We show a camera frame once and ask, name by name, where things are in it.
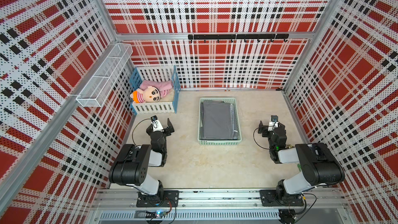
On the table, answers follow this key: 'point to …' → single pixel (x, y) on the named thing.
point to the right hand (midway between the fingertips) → (270, 120)
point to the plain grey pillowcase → (218, 122)
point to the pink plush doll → (151, 90)
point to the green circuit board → (156, 214)
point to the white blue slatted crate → (169, 103)
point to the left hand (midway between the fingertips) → (163, 120)
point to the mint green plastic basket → (231, 100)
